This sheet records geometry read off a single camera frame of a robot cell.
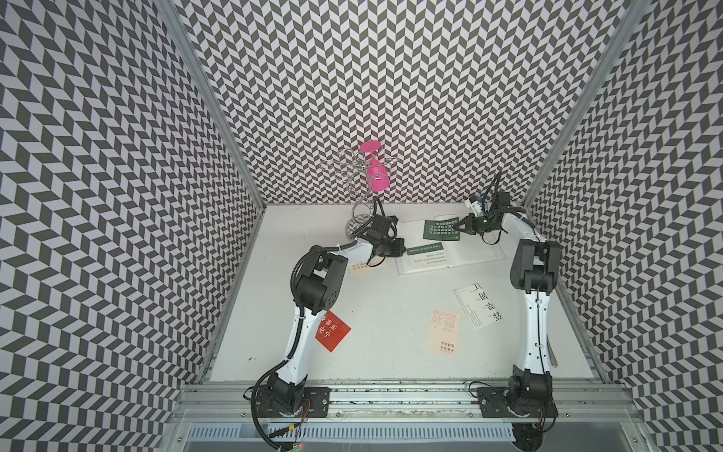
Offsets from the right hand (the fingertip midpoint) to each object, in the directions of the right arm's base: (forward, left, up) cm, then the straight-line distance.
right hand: (455, 228), depth 107 cm
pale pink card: (-39, +10, -4) cm, 40 cm away
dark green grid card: (0, +5, -1) cm, 5 cm away
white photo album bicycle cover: (-8, -5, -3) cm, 10 cm away
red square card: (-39, +44, -2) cm, 59 cm away
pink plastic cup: (+11, +30, +18) cm, 36 cm away
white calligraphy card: (-30, -2, -4) cm, 30 cm away
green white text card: (-12, +12, -2) cm, 17 cm away
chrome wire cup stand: (-5, +35, +31) cm, 47 cm away
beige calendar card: (-22, +35, +6) cm, 42 cm away
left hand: (-9, +20, -2) cm, 22 cm away
